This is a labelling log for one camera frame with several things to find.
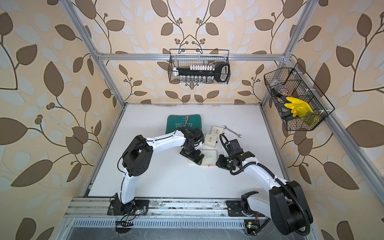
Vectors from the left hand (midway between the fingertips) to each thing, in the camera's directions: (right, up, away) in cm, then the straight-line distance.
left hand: (194, 157), depth 89 cm
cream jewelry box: (+10, -1, 0) cm, 10 cm away
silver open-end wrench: (+31, +12, +13) cm, 36 cm away
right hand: (+14, -3, -2) cm, 15 cm away
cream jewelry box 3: (+15, +15, +13) cm, 25 cm away
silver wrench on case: (-6, +23, +15) cm, 29 cm away
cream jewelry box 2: (+11, +9, +8) cm, 16 cm away
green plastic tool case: (-14, +21, +17) cm, 30 cm away
